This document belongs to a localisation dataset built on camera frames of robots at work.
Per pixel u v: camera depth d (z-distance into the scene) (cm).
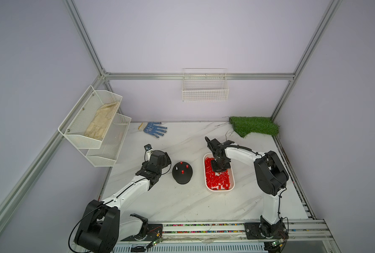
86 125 76
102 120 80
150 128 116
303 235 74
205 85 95
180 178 88
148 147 76
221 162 78
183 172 82
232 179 84
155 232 73
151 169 66
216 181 89
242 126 111
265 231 65
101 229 40
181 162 85
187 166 84
